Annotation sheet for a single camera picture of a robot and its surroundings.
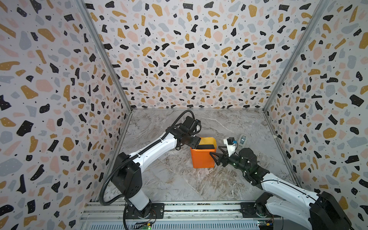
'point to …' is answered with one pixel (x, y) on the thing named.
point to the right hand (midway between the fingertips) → (215, 150)
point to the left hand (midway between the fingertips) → (195, 139)
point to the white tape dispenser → (243, 140)
